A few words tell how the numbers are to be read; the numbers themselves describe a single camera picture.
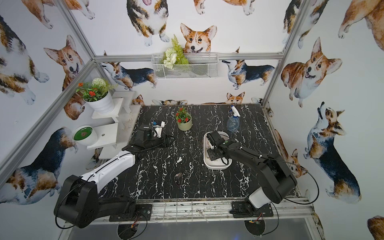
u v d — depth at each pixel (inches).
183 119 38.5
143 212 29.0
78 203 16.0
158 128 30.1
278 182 17.3
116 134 33.8
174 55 30.8
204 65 36.4
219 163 34.1
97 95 30.1
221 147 25.2
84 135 30.0
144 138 25.8
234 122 43.3
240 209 29.0
